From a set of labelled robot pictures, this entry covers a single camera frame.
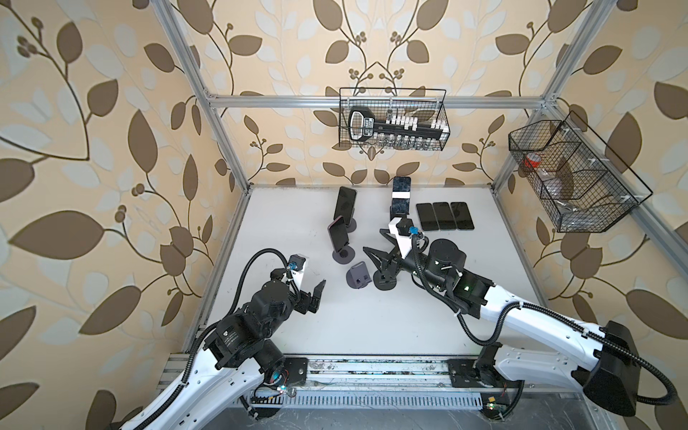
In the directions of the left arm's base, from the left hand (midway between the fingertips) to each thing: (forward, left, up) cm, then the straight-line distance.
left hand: (311, 275), depth 71 cm
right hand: (+6, -17, +9) cm, 20 cm away
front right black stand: (+7, -21, -17) cm, 28 cm away
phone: (+40, -28, -8) cm, 50 cm away
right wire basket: (+23, -74, +14) cm, 79 cm away
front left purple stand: (+7, -12, -16) cm, 21 cm away
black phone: (+37, -41, -19) cm, 58 cm away
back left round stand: (+32, -10, -21) cm, 40 cm away
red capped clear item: (+39, -69, +9) cm, 80 cm away
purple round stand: (+18, -7, -21) cm, 29 cm away
